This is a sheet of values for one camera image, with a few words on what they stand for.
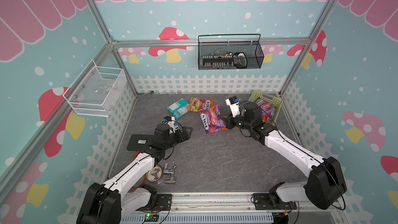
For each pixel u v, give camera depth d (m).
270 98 1.11
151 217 0.73
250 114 0.62
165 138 0.66
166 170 0.82
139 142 0.92
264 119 1.02
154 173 0.82
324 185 0.41
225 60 0.91
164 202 0.74
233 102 0.69
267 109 1.02
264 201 0.72
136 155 0.57
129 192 0.48
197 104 1.12
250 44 0.89
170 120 0.76
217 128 0.82
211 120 0.83
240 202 0.76
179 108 1.09
